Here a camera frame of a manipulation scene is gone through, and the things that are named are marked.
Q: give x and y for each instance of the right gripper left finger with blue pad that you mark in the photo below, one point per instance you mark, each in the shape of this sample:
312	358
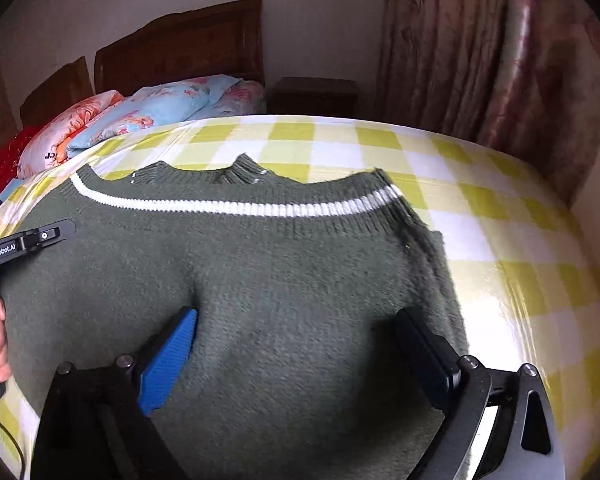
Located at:
96	423

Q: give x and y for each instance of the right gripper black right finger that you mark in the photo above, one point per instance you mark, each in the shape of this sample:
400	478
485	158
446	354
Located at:
523	442

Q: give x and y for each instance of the green white knit sweater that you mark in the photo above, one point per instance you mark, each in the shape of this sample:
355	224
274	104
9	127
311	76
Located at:
296	368

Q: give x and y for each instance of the light blue cloth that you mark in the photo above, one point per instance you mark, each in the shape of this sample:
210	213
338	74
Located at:
10	188

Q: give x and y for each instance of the red dotted blanket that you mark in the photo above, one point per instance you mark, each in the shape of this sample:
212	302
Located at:
11	152

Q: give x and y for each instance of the yellow white checkered bed sheet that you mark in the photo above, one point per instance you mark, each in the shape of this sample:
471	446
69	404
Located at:
528	290

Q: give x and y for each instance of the pink orange floral pillow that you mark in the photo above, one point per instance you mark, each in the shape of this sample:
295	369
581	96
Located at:
48	148

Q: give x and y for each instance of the dark wooden headboard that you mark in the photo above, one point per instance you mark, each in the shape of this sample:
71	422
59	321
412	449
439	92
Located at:
67	86
224	39

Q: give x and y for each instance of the light blue floral quilt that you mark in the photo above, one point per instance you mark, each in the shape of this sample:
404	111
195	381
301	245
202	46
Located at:
151	107

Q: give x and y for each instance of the dark wooden nightstand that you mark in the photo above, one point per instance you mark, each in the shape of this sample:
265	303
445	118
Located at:
312	96

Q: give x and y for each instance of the pink floral curtain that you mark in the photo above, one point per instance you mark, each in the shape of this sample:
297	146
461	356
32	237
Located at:
519	76

